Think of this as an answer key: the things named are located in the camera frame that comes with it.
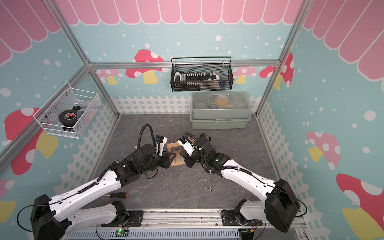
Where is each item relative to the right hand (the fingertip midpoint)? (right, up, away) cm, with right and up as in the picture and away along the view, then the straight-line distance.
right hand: (181, 153), depth 77 cm
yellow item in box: (+26, +33, +27) cm, 49 cm away
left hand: (-3, -2, -1) cm, 4 cm away
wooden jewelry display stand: (-3, +2, +5) cm, 7 cm away
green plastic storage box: (+25, +26, +26) cm, 44 cm away
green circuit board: (-29, -38, -4) cm, 48 cm away
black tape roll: (-53, +18, -6) cm, 57 cm away
